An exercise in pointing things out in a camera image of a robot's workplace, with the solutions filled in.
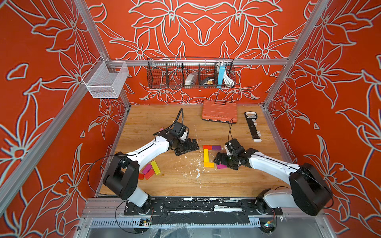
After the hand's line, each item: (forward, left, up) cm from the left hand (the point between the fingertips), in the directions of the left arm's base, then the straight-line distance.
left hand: (194, 148), depth 84 cm
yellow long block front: (-9, +22, -9) cm, 26 cm away
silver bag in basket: (+34, +5, +21) cm, 40 cm away
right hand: (-5, -14, -7) cm, 16 cm away
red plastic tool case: (+35, -18, -5) cm, 40 cm away
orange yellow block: (-5, -9, -9) cm, 14 cm away
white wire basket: (+34, +59, +22) cm, 72 cm away
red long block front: (-13, +25, -9) cm, 30 cm away
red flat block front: (-14, +30, -11) cm, 35 cm away
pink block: (-2, +16, +20) cm, 26 cm away
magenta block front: (-10, +28, -10) cm, 31 cm away
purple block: (+8, -15, -10) cm, 19 cm away
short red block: (+8, -9, -11) cm, 16 cm away
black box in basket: (+32, -6, +24) cm, 41 cm away
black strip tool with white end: (+35, -43, -8) cm, 56 cm away
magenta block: (-9, -15, -1) cm, 17 cm away
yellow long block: (+1, -8, -10) cm, 13 cm away
